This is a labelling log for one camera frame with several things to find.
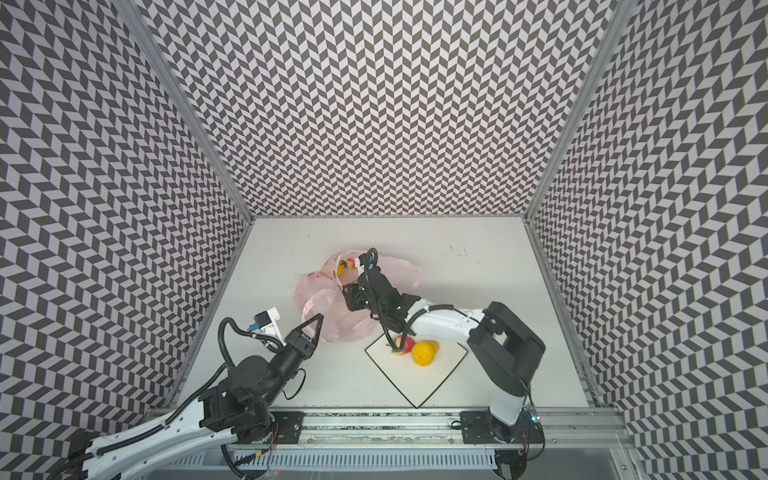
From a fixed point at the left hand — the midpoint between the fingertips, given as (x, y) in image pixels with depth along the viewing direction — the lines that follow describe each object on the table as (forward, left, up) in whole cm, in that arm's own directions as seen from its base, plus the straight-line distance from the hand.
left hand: (326, 319), depth 70 cm
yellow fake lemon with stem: (+15, -2, 0) cm, 15 cm away
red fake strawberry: (0, -20, -16) cm, 26 cm away
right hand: (+11, -2, -9) cm, 15 cm away
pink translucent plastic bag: (+4, +1, +4) cm, 5 cm away
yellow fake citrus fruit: (-3, -24, -14) cm, 28 cm away
